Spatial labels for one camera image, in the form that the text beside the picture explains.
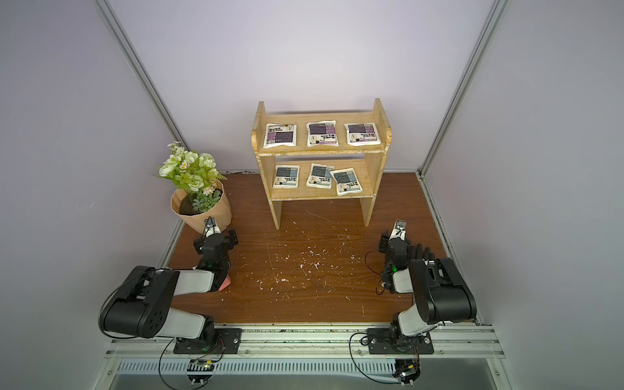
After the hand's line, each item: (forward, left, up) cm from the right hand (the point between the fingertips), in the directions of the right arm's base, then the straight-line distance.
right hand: (399, 227), depth 90 cm
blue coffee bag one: (+13, +43, +14) cm, 47 cm away
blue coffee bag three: (+11, +20, +14) cm, 27 cm away
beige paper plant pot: (+1, +67, +8) cm, 68 cm away
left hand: (-3, +69, +1) cm, 69 cm away
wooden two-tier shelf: (+16, +12, +14) cm, 25 cm away
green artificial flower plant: (+9, +74, +20) cm, 78 cm away
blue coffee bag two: (+13, +31, +14) cm, 36 cm away
